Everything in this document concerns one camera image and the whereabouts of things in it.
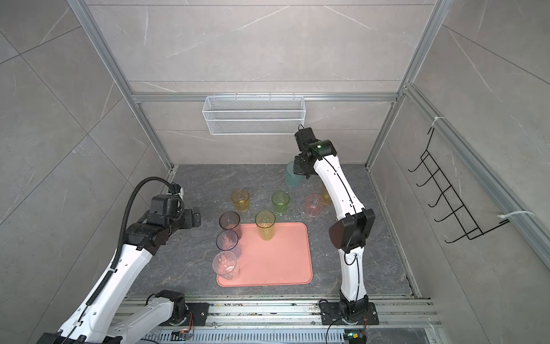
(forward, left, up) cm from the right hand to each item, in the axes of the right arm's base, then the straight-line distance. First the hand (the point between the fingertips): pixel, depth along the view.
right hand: (302, 168), depth 87 cm
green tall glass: (-17, +16, -14) cm, 27 cm away
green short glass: (-2, +10, -20) cm, 22 cm away
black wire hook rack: (-21, -45, +8) cm, 50 cm away
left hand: (-18, +45, 0) cm, 48 cm away
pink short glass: (-5, -6, -19) cm, 21 cm away
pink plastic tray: (-30, +9, -24) cm, 40 cm away
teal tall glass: (-3, +4, -3) cm, 6 cm away
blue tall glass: (-24, +31, -16) cm, 43 cm away
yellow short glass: (0, +29, -20) cm, 35 cm away
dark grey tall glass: (-19, +30, -10) cm, 37 cm away
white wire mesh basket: (+29, +23, +8) cm, 38 cm away
